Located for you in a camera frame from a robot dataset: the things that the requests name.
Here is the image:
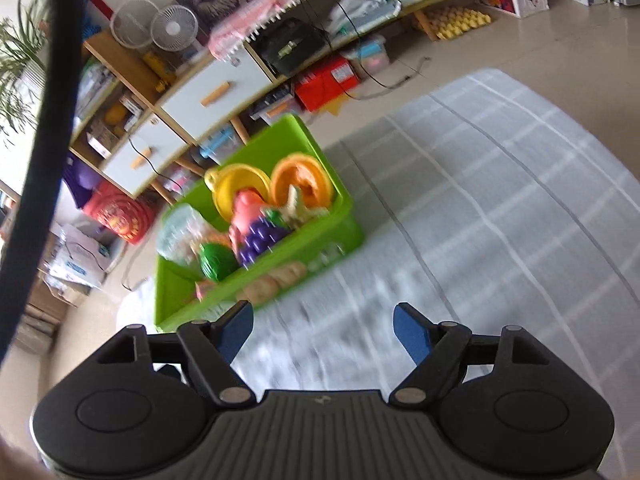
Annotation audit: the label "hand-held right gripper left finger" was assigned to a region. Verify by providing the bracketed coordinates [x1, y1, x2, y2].
[94, 300, 257, 407]

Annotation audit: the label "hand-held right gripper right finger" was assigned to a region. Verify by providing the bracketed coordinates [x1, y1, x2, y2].
[388, 302, 550, 408]

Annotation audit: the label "yellow toy corn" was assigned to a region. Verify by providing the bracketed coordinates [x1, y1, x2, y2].
[199, 242, 238, 281]

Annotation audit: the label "purple toy grapes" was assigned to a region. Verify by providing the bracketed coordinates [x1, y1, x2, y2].
[236, 212, 291, 268]

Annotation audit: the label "clear cotton swab container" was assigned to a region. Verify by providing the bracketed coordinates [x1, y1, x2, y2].
[156, 204, 216, 268]

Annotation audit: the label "pink toy teapot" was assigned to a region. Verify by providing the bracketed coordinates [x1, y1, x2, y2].
[229, 187, 276, 251]

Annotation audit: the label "green plastic box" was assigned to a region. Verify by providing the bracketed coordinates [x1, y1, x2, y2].
[152, 114, 365, 333]

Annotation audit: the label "pale starfish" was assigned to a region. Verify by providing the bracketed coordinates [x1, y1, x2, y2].
[272, 185, 331, 233]

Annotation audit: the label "yellow toy bowl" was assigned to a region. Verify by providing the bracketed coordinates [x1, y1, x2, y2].
[205, 166, 273, 223]

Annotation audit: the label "orange toy bowl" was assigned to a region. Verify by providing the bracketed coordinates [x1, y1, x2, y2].
[270, 154, 335, 213]

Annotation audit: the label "grey checked tablecloth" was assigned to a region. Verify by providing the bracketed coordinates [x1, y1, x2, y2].
[117, 67, 640, 480]

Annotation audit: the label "clear storage box pink contents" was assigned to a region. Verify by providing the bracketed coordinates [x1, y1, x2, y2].
[165, 165, 196, 193]

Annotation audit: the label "red printed bucket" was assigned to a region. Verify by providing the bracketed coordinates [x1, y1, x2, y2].
[82, 182, 156, 246]

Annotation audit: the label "white shopping bag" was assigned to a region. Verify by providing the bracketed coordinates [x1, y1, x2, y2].
[47, 225, 111, 288]

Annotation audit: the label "clear storage box blue lid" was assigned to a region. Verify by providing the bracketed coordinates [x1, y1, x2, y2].
[199, 127, 238, 163]

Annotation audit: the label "cardboard boxes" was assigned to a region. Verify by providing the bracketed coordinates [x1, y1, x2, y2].
[10, 220, 96, 356]

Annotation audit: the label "purple cloth bag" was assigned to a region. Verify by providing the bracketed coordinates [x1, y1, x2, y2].
[65, 157, 103, 208]

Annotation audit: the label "red flat box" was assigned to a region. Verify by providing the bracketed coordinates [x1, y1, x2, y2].
[294, 57, 361, 112]

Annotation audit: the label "wooden cabinet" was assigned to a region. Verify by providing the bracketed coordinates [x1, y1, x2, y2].
[65, 0, 558, 201]

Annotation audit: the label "black case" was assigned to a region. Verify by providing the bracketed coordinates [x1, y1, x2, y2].
[256, 17, 328, 77]

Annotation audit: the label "pink lace cloth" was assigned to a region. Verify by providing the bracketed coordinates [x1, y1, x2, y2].
[207, 0, 301, 58]

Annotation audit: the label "white desk fan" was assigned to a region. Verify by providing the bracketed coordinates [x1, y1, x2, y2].
[151, 5, 198, 52]

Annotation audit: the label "yellow egg-crate mat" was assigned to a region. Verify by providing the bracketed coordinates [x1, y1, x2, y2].
[415, 5, 493, 41]

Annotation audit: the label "white fan guard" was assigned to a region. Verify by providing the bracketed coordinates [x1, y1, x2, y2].
[110, 0, 160, 51]

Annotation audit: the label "folded clothes pile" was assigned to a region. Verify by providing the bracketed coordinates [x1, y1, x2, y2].
[325, 0, 403, 36]

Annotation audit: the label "green potted plant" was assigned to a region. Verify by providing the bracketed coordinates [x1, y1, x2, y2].
[0, 0, 51, 146]

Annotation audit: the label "thin cable on floor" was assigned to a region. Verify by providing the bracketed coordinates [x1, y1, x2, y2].
[122, 245, 146, 291]

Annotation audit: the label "thick black cable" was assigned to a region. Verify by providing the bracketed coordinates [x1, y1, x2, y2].
[0, 0, 83, 361]

